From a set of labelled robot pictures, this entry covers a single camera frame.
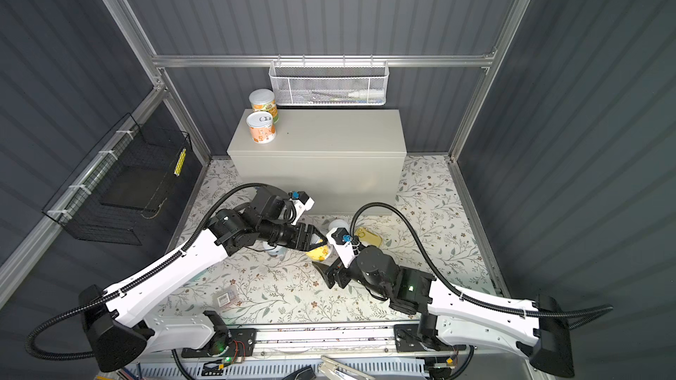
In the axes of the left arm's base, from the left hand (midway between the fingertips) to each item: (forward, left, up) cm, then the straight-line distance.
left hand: (320, 240), depth 70 cm
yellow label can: (-4, 0, 0) cm, 4 cm away
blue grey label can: (-5, +10, +6) cm, 13 cm away
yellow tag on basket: (+28, +45, +4) cm, 53 cm away
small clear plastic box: (-7, +30, -20) cm, 37 cm away
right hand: (-3, -2, -1) cm, 4 cm away
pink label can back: (+15, -6, -17) cm, 24 cm away
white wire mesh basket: (+83, -4, 0) cm, 83 cm away
